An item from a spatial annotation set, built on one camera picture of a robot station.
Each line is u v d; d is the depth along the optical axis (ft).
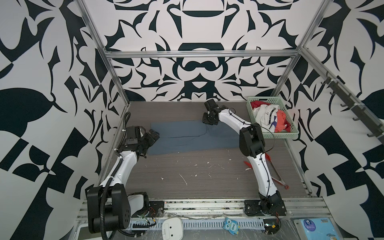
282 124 3.25
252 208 2.43
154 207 2.44
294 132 3.18
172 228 2.20
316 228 2.13
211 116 2.60
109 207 1.35
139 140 2.39
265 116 3.27
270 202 2.13
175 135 3.21
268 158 2.94
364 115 1.81
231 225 2.26
